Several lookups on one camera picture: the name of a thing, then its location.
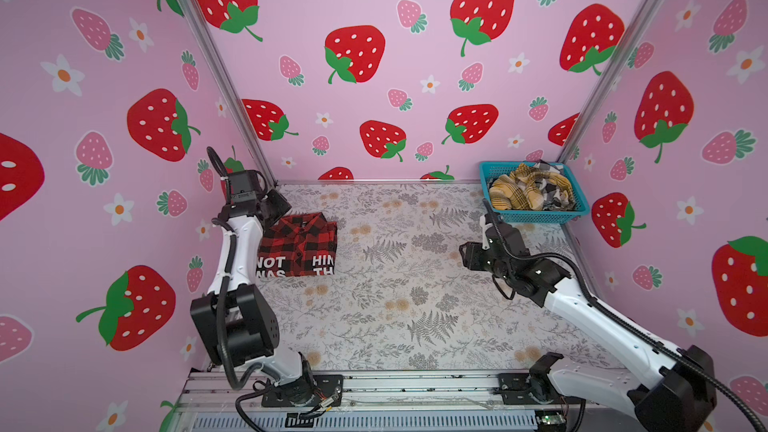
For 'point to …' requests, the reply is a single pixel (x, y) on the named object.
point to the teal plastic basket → (555, 209)
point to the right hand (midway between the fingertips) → (465, 247)
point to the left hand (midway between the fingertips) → (283, 201)
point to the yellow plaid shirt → (521, 189)
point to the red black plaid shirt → (298, 245)
